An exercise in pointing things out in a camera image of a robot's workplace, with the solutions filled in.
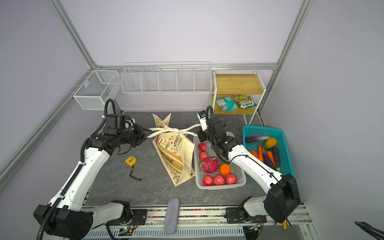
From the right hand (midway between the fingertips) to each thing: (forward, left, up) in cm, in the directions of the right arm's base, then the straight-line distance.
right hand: (201, 126), depth 79 cm
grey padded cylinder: (-38, +14, -22) cm, 46 cm away
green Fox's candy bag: (+27, -30, -6) cm, 41 cm away
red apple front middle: (-21, -10, -20) cm, 31 cm away
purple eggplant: (+7, -37, -21) cm, 43 cm away
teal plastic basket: (-15, -47, -17) cm, 53 cm away
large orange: (-15, -14, -20) cm, 29 cm away
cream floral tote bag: (-9, +14, -7) cm, 18 cm away
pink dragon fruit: (-14, -6, -17) cm, 23 cm away
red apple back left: (0, -1, -19) cm, 20 cm away
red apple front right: (-21, -16, -20) cm, 33 cm away
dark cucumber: (-6, -46, -21) cm, 51 cm away
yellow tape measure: (-9, +43, -22) cm, 49 cm away
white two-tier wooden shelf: (+26, -16, +8) cm, 32 cm away
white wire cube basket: (+35, +68, +2) cm, 77 cm away
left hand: (-7, +24, +3) cm, 25 cm away
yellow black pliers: (-41, -40, -25) cm, 62 cm away
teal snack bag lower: (+25, -17, -6) cm, 30 cm away
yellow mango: (+3, -45, -20) cm, 50 cm away
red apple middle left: (-6, -2, -20) cm, 21 cm away
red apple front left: (-22, -4, -20) cm, 30 cm away
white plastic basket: (-17, +1, -21) cm, 27 cm away
